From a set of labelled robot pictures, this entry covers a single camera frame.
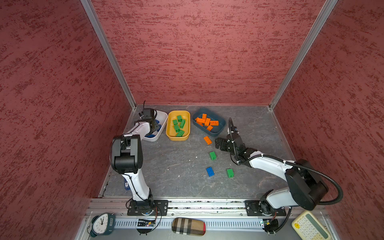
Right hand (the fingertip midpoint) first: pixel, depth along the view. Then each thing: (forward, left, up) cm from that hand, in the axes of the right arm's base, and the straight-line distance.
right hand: (219, 143), depth 90 cm
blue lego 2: (+24, +43, -6) cm, 50 cm away
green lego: (+26, +27, -5) cm, 37 cm away
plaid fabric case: (-41, +19, -4) cm, 45 cm away
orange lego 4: (+17, +5, -6) cm, 18 cm away
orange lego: (+29, +7, -6) cm, 30 cm away
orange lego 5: (+7, +6, -7) cm, 12 cm away
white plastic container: (+27, +40, -4) cm, 48 cm away
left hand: (+13, +44, -1) cm, 46 cm away
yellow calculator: (-42, -37, -6) cm, 56 cm away
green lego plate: (+13, +26, -6) cm, 30 cm away
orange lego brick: (+23, +10, -6) cm, 26 cm away
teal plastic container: (+28, 0, -6) cm, 29 cm away
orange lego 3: (+20, +1, -5) cm, 21 cm away
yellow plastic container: (+25, +32, -6) cm, 41 cm away
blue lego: (-15, +7, -6) cm, 18 cm away
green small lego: (-5, +4, -5) cm, 8 cm away
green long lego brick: (+22, +24, -5) cm, 33 cm away
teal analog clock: (-39, +58, -2) cm, 70 cm away
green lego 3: (-16, -5, -7) cm, 18 cm away
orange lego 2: (+21, +6, -5) cm, 22 cm away
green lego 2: (+16, +28, -5) cm, 33 cm away
